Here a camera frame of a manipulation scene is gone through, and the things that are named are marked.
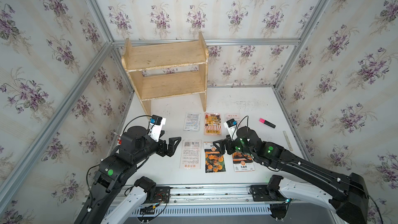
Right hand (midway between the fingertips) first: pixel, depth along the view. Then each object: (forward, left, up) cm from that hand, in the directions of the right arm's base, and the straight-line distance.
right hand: (221, 140), depth 75 cm
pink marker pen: (+21, -33, -16) cm, 42 cm away
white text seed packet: (-1, +16, -16) cm, 22 cm away
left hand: (-5, +21, +12) cm, 24 cm away
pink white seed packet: (+25, -14, -17) cm, 33 cm away
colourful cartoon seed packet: (+19, +3, -15) cm, 24 cm away
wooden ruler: (+4, -42, -16) cm, 46 cm away
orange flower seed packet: (-5, -13, -16) cm, 21 cm away
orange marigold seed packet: (-5, +3, -16) cm, 17 cm away
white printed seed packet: (+21, +16, -16) cm, 31 cm away
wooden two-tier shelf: (+57, +36, -3) cm, 67 cm away
